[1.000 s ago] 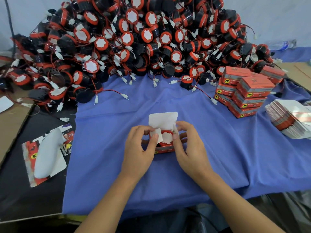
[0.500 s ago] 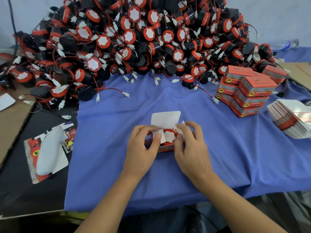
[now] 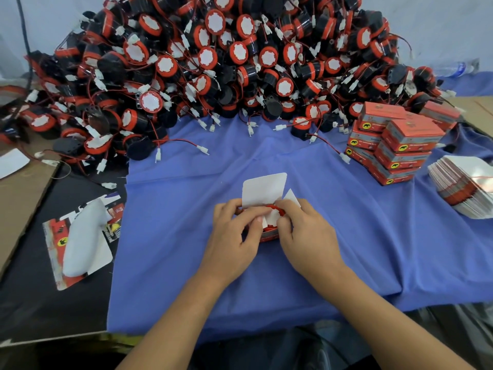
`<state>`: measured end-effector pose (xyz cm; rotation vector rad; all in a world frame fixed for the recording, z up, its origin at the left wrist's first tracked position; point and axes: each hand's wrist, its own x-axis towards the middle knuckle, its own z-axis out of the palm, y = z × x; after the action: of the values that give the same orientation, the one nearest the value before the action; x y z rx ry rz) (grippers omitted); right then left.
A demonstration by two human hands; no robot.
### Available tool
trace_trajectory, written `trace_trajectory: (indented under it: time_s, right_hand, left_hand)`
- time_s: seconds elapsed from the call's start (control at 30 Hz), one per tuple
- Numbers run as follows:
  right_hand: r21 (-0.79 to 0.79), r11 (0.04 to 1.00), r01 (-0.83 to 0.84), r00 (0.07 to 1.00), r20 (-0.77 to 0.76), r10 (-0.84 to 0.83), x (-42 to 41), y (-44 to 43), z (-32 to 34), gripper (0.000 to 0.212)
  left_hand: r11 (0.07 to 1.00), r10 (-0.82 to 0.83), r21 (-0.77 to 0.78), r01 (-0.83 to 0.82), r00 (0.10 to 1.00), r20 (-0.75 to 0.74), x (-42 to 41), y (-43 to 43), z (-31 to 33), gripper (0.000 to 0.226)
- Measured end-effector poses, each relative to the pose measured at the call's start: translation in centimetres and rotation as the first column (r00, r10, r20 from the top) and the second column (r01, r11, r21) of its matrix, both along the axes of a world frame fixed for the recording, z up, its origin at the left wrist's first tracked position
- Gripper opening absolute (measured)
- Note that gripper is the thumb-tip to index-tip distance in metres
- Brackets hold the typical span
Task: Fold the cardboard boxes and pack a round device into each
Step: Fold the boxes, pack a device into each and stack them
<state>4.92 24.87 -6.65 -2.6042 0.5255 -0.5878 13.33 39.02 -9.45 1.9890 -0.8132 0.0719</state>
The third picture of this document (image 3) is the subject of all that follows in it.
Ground person's left hand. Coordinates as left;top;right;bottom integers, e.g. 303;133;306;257
200;198;272;290

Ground person's right hand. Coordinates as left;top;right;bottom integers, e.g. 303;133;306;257
274;198;348;285

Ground orange carton white flap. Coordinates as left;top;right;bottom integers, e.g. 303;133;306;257
235;172;302;243

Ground person's left forearm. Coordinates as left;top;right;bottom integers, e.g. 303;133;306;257
116;273;232;370

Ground person's right forearm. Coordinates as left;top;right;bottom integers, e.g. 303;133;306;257
320;262;476;370

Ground blue cloth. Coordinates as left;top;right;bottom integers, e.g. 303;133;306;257
107;71;493;345

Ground person's legs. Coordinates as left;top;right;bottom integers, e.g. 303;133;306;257
191;321;372;370

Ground small printed flat carton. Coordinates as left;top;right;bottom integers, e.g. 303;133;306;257
101;192;126;244

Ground stack of closed orange boxes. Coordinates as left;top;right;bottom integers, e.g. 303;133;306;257
345;101;463;186

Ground curled white flat carton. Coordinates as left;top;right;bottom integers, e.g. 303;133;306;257
62;198;113;278

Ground pile of black red relays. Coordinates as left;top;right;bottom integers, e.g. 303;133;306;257
0;0;463;190

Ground bundle of flat carton blanks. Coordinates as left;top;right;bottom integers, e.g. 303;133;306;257
428;155;493;220

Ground orange printed flat carton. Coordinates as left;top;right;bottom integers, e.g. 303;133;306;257
42;216;114;292

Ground brown cardboard sheet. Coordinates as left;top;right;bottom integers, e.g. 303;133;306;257
445;95;493;137
0;127;64;280

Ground black table sheet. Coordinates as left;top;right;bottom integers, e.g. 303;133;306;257
0;160;128;345

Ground clear plastic water bottle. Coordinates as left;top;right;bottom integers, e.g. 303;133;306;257
434;61;480;78

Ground white paper piece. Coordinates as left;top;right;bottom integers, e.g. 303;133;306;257
0;148;31;180

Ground black cable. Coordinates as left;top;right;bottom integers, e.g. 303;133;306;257
15;0;36;97

